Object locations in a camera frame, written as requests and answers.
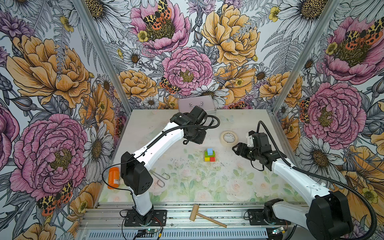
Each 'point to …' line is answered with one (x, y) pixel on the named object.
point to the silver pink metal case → (205, 102)
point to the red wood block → (212, 159)
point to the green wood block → (206, 155)
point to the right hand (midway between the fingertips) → (236, 154)
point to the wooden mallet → (194, 213)
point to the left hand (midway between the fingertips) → (197, 143)
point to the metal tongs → (160, 182)
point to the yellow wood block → (207, 159)
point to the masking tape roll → (229, 144)
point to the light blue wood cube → (210, 151)
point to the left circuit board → (147, 231)
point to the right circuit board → (278, 230)
